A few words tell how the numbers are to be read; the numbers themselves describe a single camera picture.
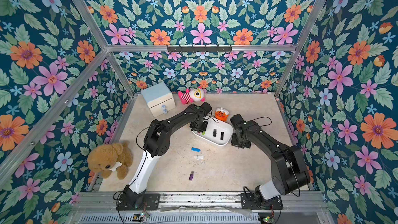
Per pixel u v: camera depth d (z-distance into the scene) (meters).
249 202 0.73
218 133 0.98
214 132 0.98
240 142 0.75
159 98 0.99
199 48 0.93
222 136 0.96
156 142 0.60
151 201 0.73
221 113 1.01
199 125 0.85
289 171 0.43
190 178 0.81
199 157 0.88
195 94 1.11
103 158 0.69
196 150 0.91
